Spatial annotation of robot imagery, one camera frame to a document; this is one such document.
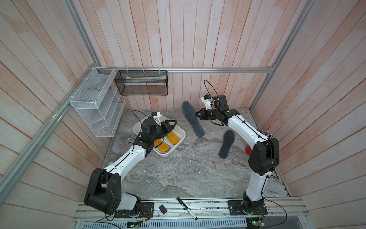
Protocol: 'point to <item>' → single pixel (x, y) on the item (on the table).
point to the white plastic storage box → (177, 130)
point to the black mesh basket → (142, 82)
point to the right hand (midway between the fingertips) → (195, 113)
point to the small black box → (162, 209)
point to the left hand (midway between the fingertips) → (176, 125)
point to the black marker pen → (191, 213)
